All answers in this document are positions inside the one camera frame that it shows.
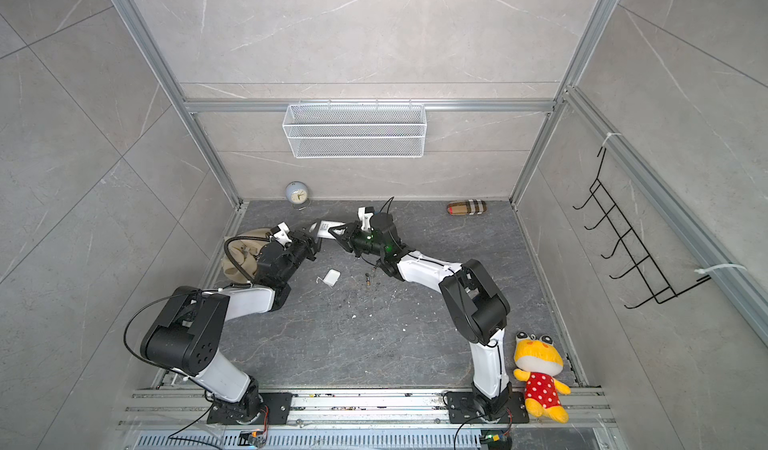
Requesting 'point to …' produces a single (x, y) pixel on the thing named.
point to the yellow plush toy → (540, 360)
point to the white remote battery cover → (331, 277)
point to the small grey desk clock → (296, 192)
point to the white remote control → (324, 226)
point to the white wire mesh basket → (355, 130)
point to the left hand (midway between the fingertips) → (323, 215)
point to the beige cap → (244, 252)
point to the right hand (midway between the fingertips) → (327, 231)
